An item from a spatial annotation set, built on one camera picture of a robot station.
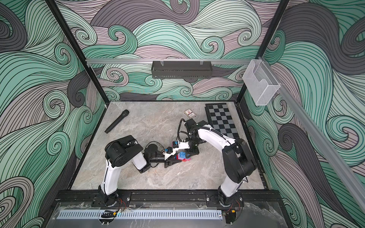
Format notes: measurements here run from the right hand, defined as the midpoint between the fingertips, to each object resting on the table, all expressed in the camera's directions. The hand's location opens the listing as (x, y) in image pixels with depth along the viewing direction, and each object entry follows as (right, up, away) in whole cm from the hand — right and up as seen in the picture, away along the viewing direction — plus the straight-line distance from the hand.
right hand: (189, 152), depth 85 cm
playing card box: (+2, +24, +25) cm, 35 cm away
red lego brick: (-7, -2, -2) cm, 8 cm away
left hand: (-5, -3, 0) cm, 6 cm away
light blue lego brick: (-4, 0, -5) cm, 7 cm away
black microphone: (-52, +20, +22) cm, 59 cm away
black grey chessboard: (+25, +20, +18) cm, 37 cm away
